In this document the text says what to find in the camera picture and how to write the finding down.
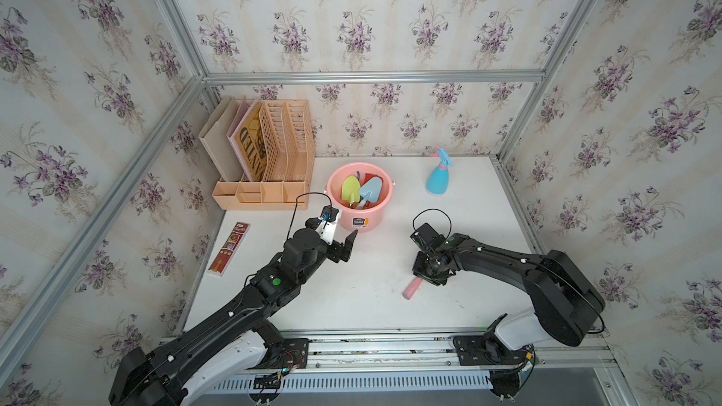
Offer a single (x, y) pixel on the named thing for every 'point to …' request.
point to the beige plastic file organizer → (288, 139)
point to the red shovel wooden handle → (368, 177)
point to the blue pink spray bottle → (437, 182)
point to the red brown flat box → (227, 249)
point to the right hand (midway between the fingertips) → (420, 277)
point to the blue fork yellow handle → (358, 175)
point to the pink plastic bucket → (370, 218)
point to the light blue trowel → (369, 191)
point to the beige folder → (214, 137)
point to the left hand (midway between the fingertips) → (346, 226)
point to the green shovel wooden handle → (351, 190)
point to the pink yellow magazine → (247, 138)
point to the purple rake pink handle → (411, 288)
